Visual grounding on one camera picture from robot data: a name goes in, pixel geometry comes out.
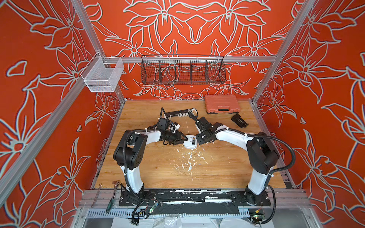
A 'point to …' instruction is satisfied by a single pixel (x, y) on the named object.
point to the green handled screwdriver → (110, 203)
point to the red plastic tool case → (222, 103)
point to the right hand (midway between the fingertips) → (200, 137)
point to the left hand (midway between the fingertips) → (186, 139)
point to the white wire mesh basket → (102, 74)
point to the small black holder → (239, 121)
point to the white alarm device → (191, 143)
